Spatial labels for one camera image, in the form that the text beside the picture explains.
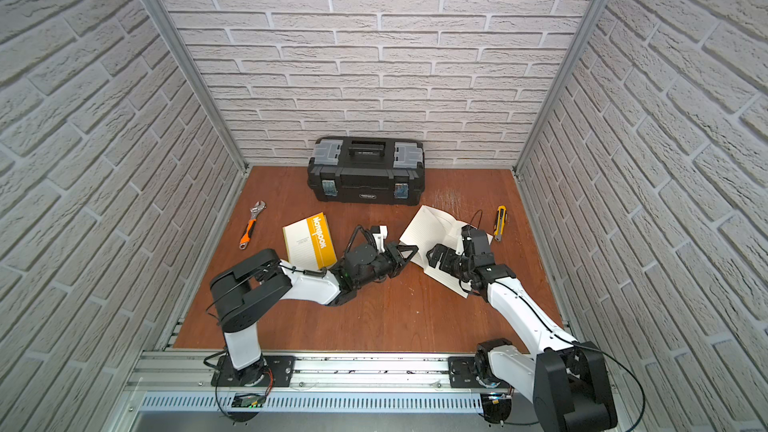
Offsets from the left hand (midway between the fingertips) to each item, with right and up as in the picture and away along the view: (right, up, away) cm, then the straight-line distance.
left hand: (425, 246), depth 79 cm
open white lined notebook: (+3, +3, +16) cm, 17 cm away
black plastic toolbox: (-17, +22, +17) cm, 33 cm away
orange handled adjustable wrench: (-58, +10, +27) cm, 65 cm away
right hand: (+6, -5, +7) cm, 10 cm away
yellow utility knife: (+30, +5, +24) cm, 38 cm away
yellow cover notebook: (-36, -2, +14) cm, 39 cm away
